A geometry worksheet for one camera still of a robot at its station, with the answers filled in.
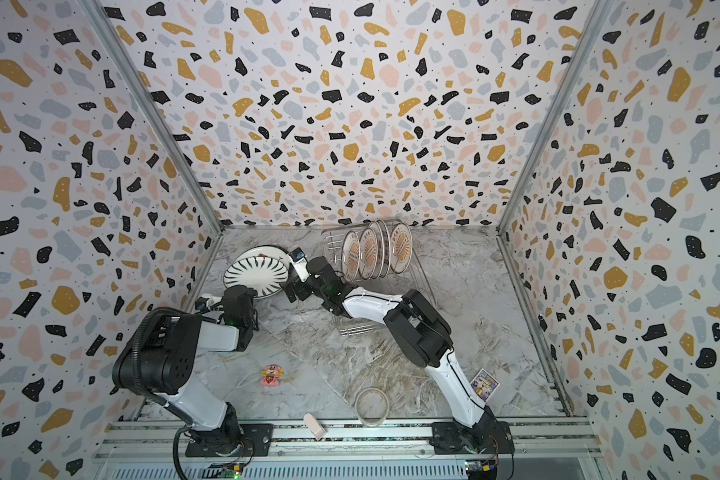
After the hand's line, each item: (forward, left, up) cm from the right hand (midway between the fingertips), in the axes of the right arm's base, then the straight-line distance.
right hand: (285, 269), depth 90 cm
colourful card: (-28, -58, -14) cm, 66 cm away
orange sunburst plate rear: (+15, -36, -7) cm, 39 cm away
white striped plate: (+7, +11, -12) cm, 17 cm away
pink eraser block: (-40, -14, -12) cm, 44 cm away
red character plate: (+8, -31, +2) cm, 32 cm away
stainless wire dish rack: (+6, -40, -13) cm, 42 cm away
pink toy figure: (-27, +1, -12) cm, 30 cm away
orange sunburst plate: (+13, -24, -7) cm, 28 cm away
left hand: (0, +15, -4) cm, 15 cm away
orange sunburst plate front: (+12, -18, -8) cm, 23 cm away
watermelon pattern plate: (+17, +14, -12) cm, 25 cm away
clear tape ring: (-35, -31, -14) cm, 49 cm away
